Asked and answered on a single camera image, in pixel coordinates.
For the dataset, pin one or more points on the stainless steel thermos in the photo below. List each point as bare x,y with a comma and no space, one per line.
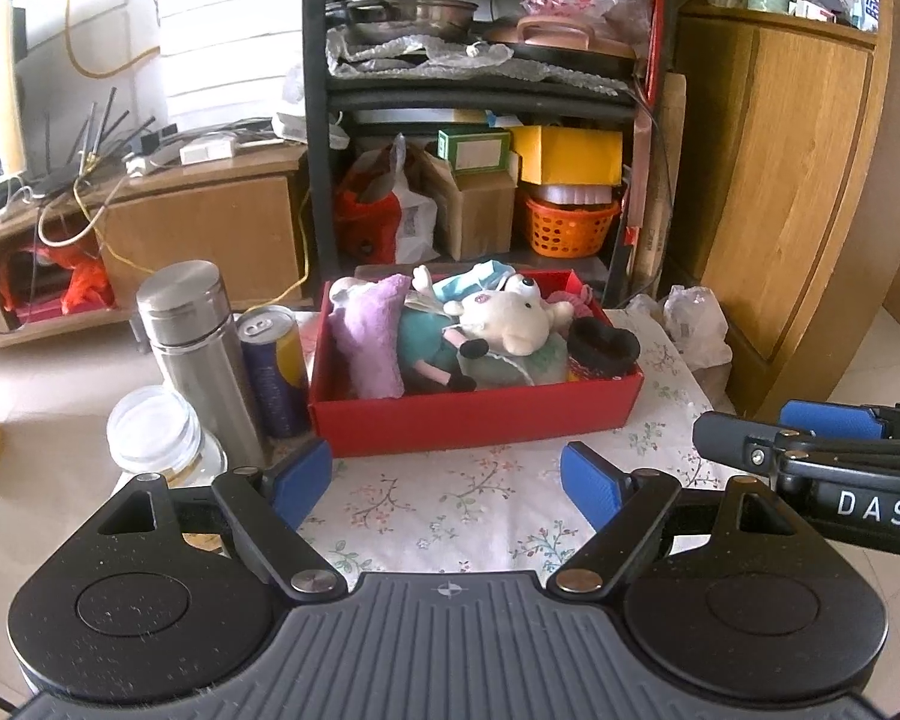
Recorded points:
195,367

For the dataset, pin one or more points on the glass jar brown label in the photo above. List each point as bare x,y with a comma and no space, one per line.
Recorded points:
157,435

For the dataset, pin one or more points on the white plush toy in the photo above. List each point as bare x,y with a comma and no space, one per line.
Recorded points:
510,322

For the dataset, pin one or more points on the yellow box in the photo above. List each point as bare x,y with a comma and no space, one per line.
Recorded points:
570,154

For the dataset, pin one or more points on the white power adapter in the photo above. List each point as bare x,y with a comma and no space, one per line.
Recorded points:
210,150

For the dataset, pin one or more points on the red cardboard box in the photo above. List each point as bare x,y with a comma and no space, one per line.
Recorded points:
457,412

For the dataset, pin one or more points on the white plastic bag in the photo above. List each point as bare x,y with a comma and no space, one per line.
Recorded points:
416,229

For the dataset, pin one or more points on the bubble wrap sheet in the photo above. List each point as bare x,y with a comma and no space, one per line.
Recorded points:
390,52

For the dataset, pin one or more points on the wooden cabinet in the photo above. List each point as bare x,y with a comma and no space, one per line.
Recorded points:
780,202

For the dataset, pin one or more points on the blue yellow drink can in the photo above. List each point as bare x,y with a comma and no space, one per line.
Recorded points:
277,375

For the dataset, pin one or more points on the orange red plastic bag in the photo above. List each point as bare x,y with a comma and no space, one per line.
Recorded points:
82,285

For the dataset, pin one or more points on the brown cardboard box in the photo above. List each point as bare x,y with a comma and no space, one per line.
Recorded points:
480,217

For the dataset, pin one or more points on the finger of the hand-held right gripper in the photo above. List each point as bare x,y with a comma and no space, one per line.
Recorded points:
832,418
735,439

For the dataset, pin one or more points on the flat cardboard sheets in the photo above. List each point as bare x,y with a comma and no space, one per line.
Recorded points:
664,180

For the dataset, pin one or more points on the pink knit item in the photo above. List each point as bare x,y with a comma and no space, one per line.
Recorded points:
579,298

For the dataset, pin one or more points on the green box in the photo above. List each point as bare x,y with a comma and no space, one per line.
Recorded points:
474,151

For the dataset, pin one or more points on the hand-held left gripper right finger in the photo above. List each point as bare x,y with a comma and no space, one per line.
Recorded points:
592,484

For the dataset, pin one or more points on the wooden tv stand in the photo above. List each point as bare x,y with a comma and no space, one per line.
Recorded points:
210,225

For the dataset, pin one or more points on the mint green towel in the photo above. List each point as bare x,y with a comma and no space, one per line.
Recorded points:
525,371

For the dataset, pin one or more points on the clear plastic bag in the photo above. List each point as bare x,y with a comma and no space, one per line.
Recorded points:
694,322

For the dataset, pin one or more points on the black shelf rack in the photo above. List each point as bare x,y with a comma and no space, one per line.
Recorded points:
319,165

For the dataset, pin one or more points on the pan with brown lid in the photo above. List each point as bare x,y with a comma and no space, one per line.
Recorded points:
555,37

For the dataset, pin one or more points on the purple plush pillow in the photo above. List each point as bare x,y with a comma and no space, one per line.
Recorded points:
367,337

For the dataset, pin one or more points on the black router with antennas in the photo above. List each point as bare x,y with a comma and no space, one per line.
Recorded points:
90,150

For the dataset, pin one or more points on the teal plush toy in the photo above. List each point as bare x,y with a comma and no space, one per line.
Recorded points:
420,345

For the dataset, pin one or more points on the red paper strip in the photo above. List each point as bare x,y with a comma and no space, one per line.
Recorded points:
652,15

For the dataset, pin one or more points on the steel pot with lid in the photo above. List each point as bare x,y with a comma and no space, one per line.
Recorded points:
420,15

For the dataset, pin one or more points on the blue face mask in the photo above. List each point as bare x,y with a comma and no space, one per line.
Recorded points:
465,285

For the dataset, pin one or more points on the clear plastic container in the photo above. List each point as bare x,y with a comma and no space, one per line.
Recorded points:
577,193

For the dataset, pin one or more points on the orange plastic basket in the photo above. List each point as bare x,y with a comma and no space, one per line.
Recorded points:
570,229

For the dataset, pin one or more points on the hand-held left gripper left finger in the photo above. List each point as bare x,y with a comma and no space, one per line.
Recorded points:
304,480

